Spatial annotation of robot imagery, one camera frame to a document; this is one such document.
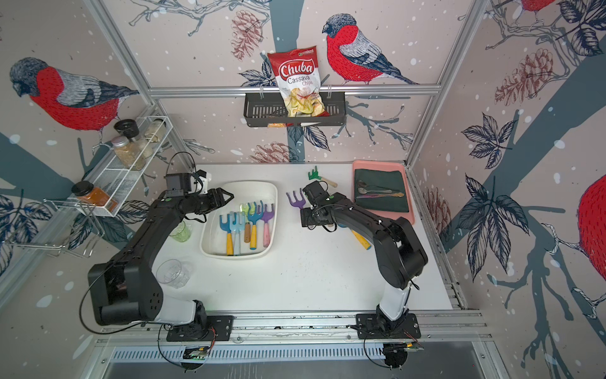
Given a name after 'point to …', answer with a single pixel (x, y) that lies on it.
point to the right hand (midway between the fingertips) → (310, 217)
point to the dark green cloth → (396, 201)
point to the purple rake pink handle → (267, 216)
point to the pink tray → (387, 166)
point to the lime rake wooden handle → (247, 228)
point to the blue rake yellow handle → (254, 215)
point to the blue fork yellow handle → (226, 227)
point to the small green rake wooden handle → (315, 175)
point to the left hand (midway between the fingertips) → (231, 192)
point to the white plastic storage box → (214, 238)
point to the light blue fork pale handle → (237, 228)
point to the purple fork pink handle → (298, 203)
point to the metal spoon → (363, 191)
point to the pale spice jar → (155, 130)
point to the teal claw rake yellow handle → (363, 241)
